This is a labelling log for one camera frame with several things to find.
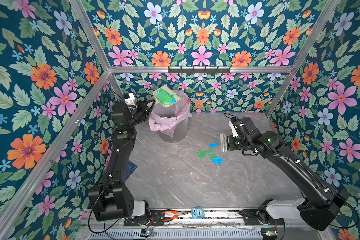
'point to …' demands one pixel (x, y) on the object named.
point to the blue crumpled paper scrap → (217, 160)
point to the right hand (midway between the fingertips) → (227, 140)
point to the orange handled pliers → (176, 213)
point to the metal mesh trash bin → (165, 112)
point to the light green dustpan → (177, 97)
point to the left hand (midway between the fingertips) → (156, 96)
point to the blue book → (130, 168)
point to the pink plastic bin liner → (164, 119)
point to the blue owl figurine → (197, 213)
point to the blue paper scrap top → (214, 144)
